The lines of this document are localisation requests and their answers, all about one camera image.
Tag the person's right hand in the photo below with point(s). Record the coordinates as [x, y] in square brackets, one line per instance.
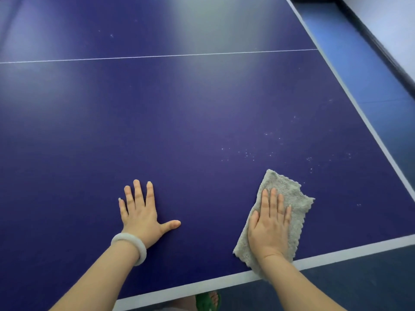
[269, 233]

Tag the person's left hand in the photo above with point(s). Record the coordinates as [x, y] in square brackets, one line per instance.
[142, 220]

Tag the grey cleaning cloth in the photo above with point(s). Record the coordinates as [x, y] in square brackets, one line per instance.
[282, 181]

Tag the person's left forearm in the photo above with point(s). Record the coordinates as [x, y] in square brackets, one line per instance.
[97, 278]

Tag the person's right forearm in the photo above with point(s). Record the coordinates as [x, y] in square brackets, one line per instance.
[298, 285]

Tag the person's right foot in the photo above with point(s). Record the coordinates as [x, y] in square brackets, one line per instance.
[214, 299]

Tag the person's left leg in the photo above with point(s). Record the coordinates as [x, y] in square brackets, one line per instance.
[181, 304]

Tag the white jade bangle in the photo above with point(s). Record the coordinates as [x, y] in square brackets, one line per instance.
[129, 237]

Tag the green right slipper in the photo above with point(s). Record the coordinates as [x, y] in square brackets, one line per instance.
[202, 302]

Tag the blue table tennis table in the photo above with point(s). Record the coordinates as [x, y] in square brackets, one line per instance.
[162, 110]

